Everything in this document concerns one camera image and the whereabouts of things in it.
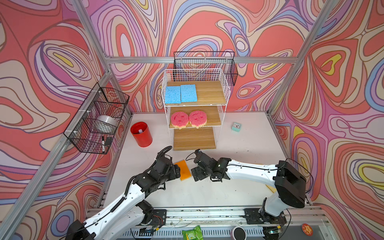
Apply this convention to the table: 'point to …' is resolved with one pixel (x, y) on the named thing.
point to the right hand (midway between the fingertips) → (199, 174)
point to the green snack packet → (195, 234)
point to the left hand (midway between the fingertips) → (175, 169)
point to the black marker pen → (103, 145)
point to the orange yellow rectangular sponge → (184, 171)
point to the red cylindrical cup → (142, 134)
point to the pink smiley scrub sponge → (179, 119)
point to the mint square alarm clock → (236, 126)
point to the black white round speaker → (238, 233)
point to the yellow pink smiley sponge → (198, 118)
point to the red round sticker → (307, 229)
